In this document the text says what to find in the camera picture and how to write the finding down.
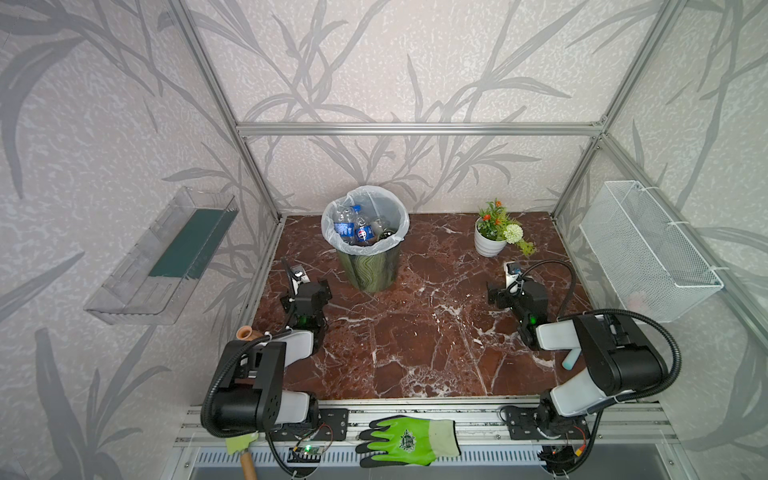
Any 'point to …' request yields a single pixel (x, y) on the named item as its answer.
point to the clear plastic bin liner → (375, 202)
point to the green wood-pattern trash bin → (373, 273)
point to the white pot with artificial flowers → (494, 229)
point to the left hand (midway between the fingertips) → (308, 273)
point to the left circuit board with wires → (304, 454)
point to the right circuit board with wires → (558, 459)
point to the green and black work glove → (402, 441)
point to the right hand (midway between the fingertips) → (505, 270)
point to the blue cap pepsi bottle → (364, 233)
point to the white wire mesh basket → (655, 271)
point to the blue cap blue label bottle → (345, 225)
